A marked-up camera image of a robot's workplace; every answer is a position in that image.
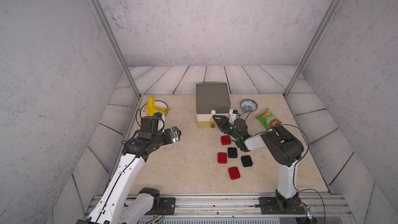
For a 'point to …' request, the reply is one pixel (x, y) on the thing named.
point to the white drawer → (208, 117)
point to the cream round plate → (159, 105)
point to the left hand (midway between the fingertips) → (175, 133)
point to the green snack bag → (268, 120)
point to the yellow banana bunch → (151, 109)
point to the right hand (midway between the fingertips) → (212, 118)
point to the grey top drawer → (210, 96)
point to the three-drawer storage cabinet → (209, 124)
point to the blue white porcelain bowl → (248, 105)
